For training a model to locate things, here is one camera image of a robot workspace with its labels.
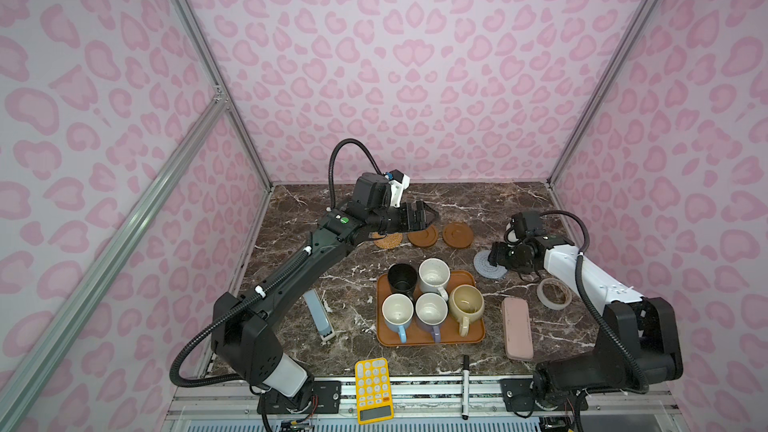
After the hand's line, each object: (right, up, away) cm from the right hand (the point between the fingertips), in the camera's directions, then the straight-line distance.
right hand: (499, 257), depth 88 cm
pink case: (+3, -18, -6) cm, 19 cm away
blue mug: (-30, -15, -2) cm, 34 cm away
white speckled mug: (-19, -6, +4) cm, 20 cm away
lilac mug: (-21, -15, -3) cm, 26 cm away
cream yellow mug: (-10, -13, -1) cm, 17 cm away
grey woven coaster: (-2, -5, +7) cm, 9 cm away
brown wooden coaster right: (-9, +5, +15) cm, 19 cm away
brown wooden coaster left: (-21, +4, +15) cm, 26 cm away
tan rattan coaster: (-32, +3, +15) cm, 36 cm away
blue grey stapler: (-51, -15, -7) cm, 54 cm away
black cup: (-29, -6, 0) cm, 29 cm away
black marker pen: (-13, -30, -14) cm, 36 cm away
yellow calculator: (-36, -30, -15) cm, 50 cm away
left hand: (-22, +13, -16) cm, 30 cm away
